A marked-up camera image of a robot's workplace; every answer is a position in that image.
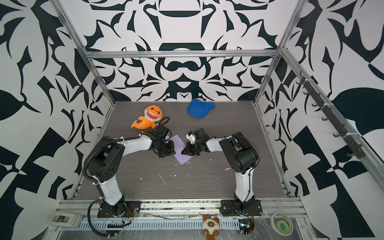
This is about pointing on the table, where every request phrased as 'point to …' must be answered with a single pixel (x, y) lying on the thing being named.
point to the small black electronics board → (245, 226)
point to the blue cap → (199, 108)
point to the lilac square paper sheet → (179, 145)
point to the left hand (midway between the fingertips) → (177, 149)
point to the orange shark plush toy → (152, 114)
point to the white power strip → (66, 219)
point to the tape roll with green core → (282, 223)
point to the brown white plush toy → (210, 227)
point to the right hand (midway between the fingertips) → (182, 151)
